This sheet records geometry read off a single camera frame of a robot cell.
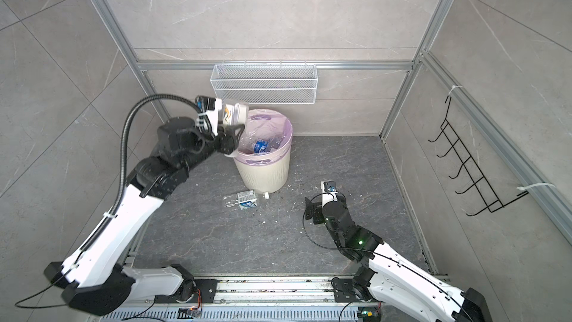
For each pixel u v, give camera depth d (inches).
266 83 39.4
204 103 18.8
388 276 19.1
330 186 25.5
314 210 26.5
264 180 41.2
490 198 23.9
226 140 21.4
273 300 28.7
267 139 39.4
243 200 35.4
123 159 15.7
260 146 35.6
